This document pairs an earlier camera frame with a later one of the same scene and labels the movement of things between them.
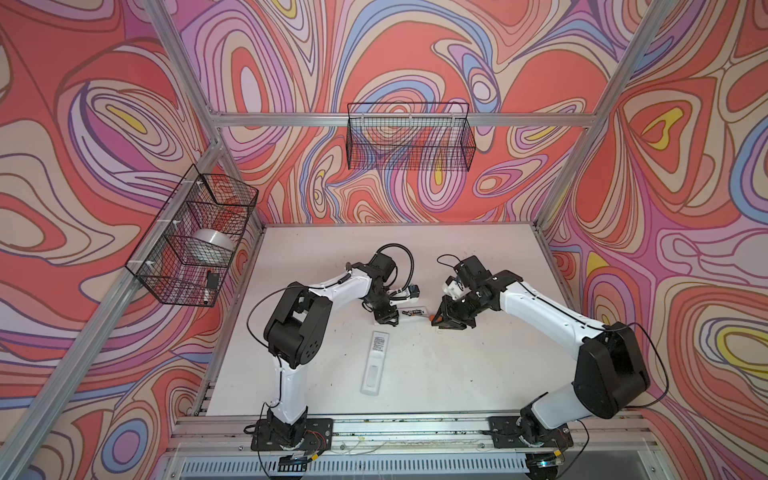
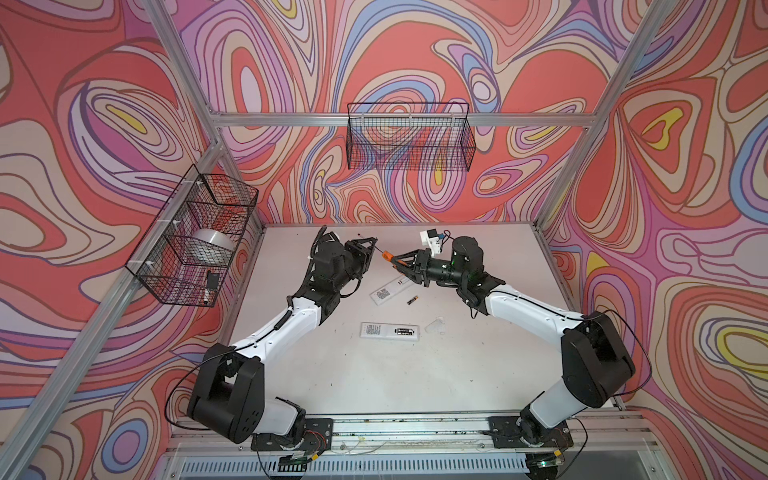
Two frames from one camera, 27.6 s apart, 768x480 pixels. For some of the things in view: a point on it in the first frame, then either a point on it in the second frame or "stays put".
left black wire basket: [187, 253] stays put
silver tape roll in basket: [210, 246] stays put
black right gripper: [444, 309] -> [421, 265]
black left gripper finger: [388, 315] -> [365, 240]
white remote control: [375, 363] -> [390, 331]
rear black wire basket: [410, 137] stays put
